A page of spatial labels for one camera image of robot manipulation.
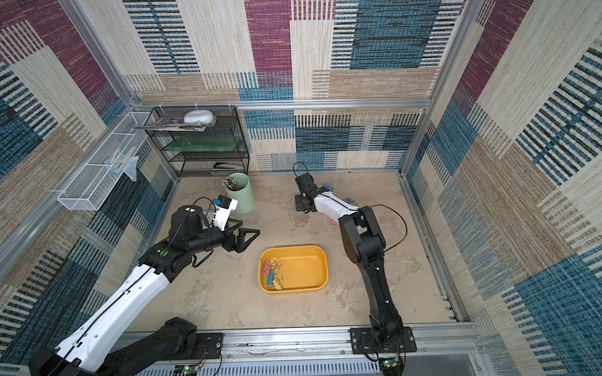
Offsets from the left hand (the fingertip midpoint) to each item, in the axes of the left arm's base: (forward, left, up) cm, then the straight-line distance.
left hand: (249, 225), depth 73 cm
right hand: (+26, -16, -20) cm, 36 cm away
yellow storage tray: (-3, -17, -25) cm, 30 cm away
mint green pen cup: (+22, +7, -12) cm, 26 cm away
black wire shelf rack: (+49, +29, -4) cm, 57 cm away
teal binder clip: (-8, -4, -23) cm, 24 cm away
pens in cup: (+24, +12, -7) cm, 28 cm away
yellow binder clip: (-10, -7, -22) cm, 25 cm away
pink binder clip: (-5, -3, -21) cm, 22 cm away
